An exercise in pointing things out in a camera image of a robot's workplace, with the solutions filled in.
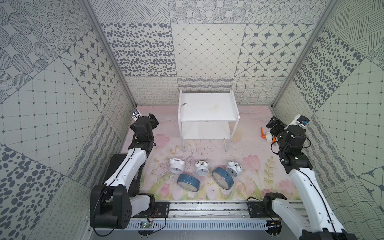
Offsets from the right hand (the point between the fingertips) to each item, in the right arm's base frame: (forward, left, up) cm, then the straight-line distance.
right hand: (277, 123), depth 75 cm
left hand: (+6, +68, -1) cm, 68 cm away
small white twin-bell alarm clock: (-16, +38, -20) cm, 46 cm away
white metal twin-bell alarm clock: (-16, +21, -19) cm, 33 cm away
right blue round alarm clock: (-22, +27, -16) cm, 39 cm away
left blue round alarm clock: (-25, +45, -16) cm, 54 cm away
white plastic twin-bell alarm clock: (-15, +52, -20) cm, 58 cm away
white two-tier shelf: (-1, +36, +7) cm, 36 cm away
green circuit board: (-41, +66, -29) cm, 83 cm away
